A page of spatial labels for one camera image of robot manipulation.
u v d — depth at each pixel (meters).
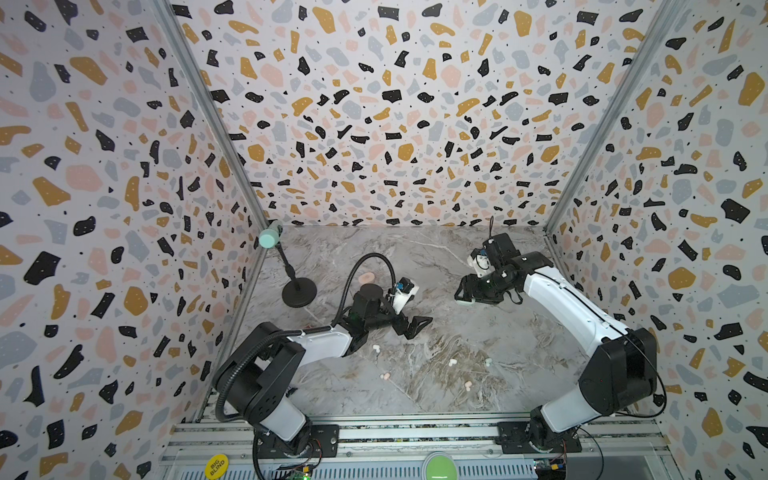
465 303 0.78
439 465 0.71
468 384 0.83
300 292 1.00
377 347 0.90
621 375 0.43
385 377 0.83
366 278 1.03
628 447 0.75
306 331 0.51
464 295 0.77
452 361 0.87
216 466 0.70
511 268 0.61
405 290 0.74
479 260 0.77
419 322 0.75
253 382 0.44
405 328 0.76
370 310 0.69
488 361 0.87
